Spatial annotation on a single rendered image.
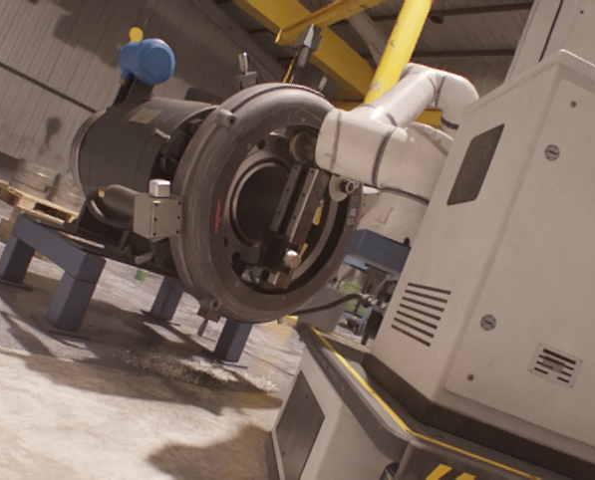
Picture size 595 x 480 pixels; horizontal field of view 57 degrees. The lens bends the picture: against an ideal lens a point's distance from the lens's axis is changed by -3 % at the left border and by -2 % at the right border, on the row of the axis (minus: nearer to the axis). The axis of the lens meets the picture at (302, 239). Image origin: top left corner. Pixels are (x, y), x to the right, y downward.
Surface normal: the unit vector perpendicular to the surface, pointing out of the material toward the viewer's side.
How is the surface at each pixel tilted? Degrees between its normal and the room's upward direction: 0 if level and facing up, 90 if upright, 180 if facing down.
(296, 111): 90
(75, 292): 90
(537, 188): 90
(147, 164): 96
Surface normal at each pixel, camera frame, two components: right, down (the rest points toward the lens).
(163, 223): 0.71, 0.25
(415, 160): -0.27, -0.16
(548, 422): 0.11, -0.01
